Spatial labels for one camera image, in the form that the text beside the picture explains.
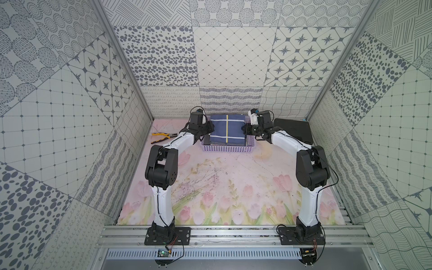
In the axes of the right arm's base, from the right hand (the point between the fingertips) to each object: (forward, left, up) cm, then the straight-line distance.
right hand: (243, 129), depth 98 cm
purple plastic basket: (-2, -5, -10) cm, 11 cm away
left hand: (+3, +18, +2) cm, 18 cm away
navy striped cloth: (0, +10, -1) cm, 10 cm away
